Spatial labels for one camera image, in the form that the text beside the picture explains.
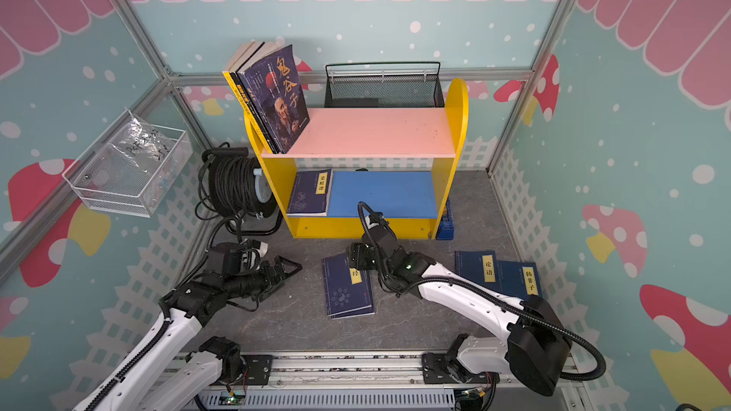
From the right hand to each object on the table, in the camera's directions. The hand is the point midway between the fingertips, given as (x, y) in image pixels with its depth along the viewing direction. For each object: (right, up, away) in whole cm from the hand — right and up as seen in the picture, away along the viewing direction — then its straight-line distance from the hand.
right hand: (355, 248), depth 79 cm
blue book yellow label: (+40, -8, +14) cm, 42 cm away
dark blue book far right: (+51, -12, +11) cm, 54 cm away
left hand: (-16, -8, -3) cm, 19 cm away
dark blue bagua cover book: (-2, -14, +6) cm, 15 cm away
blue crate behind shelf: (+30, +4, +17) cm, 34 cm away
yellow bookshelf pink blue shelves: (+15, +30, +44) cm, 56 cm away
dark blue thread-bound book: (-15, +16, +12) cm, 25 cm away
